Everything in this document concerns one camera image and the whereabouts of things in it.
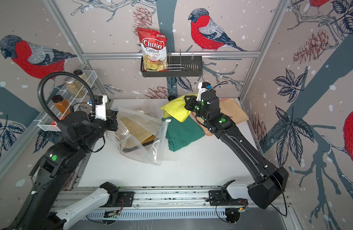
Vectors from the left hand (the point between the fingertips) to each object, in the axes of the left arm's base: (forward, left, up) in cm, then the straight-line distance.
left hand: (117, 105), depth 58 cm
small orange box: (-1, +34, -11) cm, 36 cm away
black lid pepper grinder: (+37, -19, -32) cm, 53 cm away
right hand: (+12, -28, -6) cm, 31 cm away
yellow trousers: (+6, -24, -9) cm, 26 cm away
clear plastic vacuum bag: (-9, -12, -27) cm, 31 cm away
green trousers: (+9, -26, -40) cm, 49 cm away
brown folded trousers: (-7, -4, -12) cm, 15 cm away
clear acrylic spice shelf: (-2, +38, -11) cm, 39 cm away
